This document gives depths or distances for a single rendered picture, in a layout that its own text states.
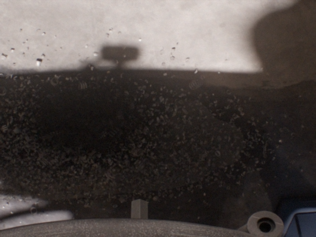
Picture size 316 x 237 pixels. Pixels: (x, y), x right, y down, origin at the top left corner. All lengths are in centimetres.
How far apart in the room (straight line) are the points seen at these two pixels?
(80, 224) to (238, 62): 32
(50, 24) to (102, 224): 26
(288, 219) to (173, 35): 44
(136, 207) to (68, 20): 23
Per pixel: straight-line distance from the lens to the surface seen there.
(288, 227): 110
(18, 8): 73
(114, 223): 59
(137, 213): 75
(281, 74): 83
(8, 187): 96
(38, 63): 77
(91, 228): 58
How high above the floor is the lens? 59
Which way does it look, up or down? 44 degrees down
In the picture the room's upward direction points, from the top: 173 degrees clockwise
